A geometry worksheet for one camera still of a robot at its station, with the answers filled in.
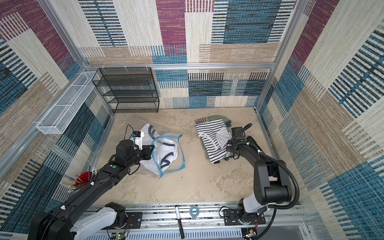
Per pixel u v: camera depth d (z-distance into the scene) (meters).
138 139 0.73
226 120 1.11
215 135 1.00
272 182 0.45
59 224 0.39
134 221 0.73
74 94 0.83
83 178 0.77
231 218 0.73
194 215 0.75
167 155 0.94
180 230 0.70
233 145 0.66
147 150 0.70
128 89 1.08
